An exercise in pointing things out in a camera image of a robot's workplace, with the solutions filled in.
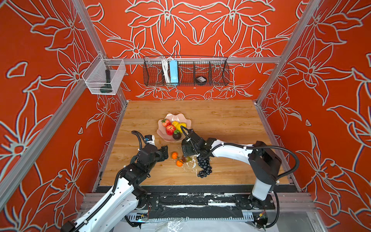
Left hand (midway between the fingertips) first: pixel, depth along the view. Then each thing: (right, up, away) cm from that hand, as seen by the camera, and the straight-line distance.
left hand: (162, 147), depth 79 cm
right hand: (+14, -2, +9) cm, 17 cm away
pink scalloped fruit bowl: (-4, +8, +19) cm, 21 cm away
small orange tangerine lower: (+9, -11, +5) cm, 16 cm away
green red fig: (+13, -8, +5) cm, 16 cm away
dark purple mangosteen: (+7, +5, +13) cm, 16 cm away
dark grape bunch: (+24, -10, +3) cm, 27 cm away
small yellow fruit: (+6, +12, +22) cm, 25 cm away
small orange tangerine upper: (+6, -7, +9) cm, 13 cm away
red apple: (+3, +8, +16) cm, 18 cm away
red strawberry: (-1, +13, +20) cm, 23 cm away
